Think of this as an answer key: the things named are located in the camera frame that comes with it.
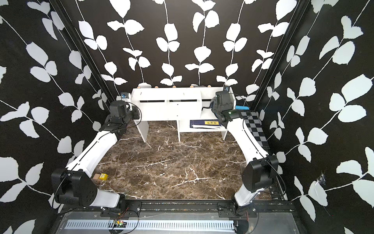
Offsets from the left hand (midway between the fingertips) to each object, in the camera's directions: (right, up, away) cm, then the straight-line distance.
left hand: (134, 103), depth 81 cm
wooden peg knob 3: (+12, +10, +4) cm, 16 cm away
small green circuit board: (-3, -62, -10) cm, 62 cm away
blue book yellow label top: (+41, -12, +11) cm, 44 cm away
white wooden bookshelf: (+26, +1, +10) cm, 28 cm away
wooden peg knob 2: (+22, +11, +5) cm, 25 cm away
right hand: (+49, +2, +1) cm, 49 cm away
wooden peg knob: (+43, +11, +5) cm, 45 cm away
